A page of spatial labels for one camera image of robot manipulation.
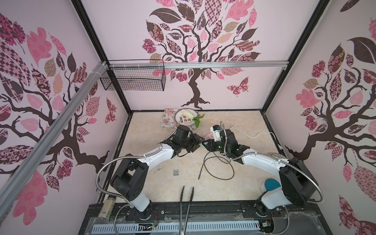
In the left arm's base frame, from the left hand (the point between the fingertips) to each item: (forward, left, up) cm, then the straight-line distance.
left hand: (204, 143), depth 85 cm
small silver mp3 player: (-12, +17, -13) cm, 25 cm away
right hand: (+1, 0, +1) cm, 1 cm away
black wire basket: (+41, +45, +21) cm, 64 cm away
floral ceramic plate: (+30, +14, -12) cm, 35 cm away
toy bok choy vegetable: (+31, +4, -11) cm, 33 cm away
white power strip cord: (+13, -39, -13) cm, 43 cm away
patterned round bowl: (-4, -47, -9) cm, 48 cm away
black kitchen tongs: (-41, +12, -11) cm, 45 cm away
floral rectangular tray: (+31, +26, -13) cm, 42 cm away
